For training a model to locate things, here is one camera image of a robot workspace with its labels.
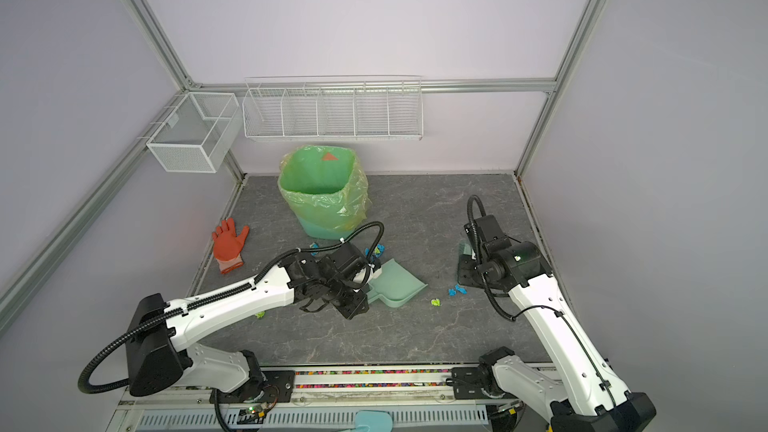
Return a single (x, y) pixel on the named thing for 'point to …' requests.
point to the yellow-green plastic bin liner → (363, 193)
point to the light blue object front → (373, 421)
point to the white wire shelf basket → (333, 108)
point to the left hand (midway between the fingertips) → (360, 310)
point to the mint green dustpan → (394, 285)
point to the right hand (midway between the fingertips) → (471, 275)
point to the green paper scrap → (436, 302)
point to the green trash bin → (320, 183)
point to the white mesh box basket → (196, 132)
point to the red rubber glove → (227, 245)
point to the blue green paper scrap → (314, 245)
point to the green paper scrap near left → (260, 314)
